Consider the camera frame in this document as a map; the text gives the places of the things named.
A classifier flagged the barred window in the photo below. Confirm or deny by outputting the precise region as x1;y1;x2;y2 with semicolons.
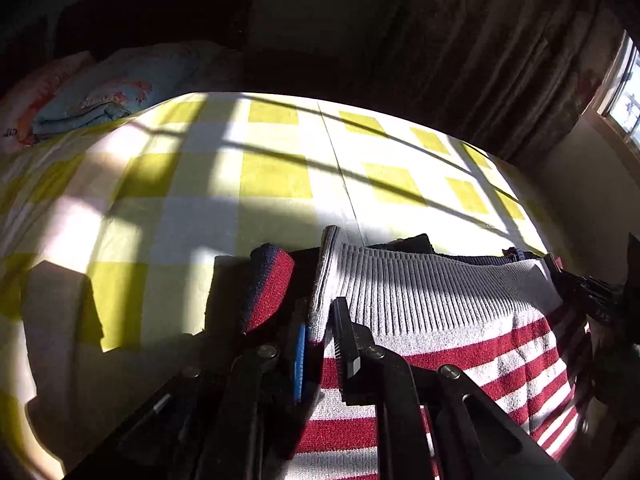
590;30;640;161

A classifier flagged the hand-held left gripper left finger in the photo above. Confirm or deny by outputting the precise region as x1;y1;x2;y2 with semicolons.
65;299;323;480

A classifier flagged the light blue floral folded quilt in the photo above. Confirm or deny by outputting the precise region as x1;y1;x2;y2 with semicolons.
32;42;226;136

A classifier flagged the floral curtain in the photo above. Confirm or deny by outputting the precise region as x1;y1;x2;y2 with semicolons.
350;0;631;161

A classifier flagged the orange floral pillow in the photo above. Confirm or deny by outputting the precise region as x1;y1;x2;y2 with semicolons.
0;50;96;156

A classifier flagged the large dark wooden headboard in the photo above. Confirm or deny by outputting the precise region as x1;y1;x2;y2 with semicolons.
55;0;266;61

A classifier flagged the yellow white checked blanket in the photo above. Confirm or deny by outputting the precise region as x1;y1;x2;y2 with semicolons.
0;91;566;480

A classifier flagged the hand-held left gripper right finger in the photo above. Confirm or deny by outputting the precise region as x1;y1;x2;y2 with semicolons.
330;296;576;480

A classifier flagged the red white striped sweater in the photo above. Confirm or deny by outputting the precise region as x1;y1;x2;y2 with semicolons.
237;225;601;480

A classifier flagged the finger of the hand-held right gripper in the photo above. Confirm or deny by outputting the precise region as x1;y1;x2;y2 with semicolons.
542;253;590;303

